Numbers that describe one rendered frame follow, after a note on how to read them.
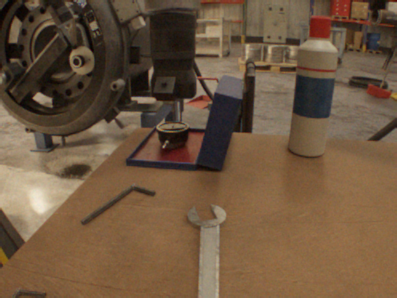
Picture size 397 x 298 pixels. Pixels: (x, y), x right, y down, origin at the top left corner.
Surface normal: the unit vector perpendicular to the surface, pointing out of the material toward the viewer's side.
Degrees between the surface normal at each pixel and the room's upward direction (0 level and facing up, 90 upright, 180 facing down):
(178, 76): 87
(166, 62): 99
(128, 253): 0
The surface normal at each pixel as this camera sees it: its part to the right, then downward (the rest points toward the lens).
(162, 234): 0.00, -0.92
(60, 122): -0.14, 0.39
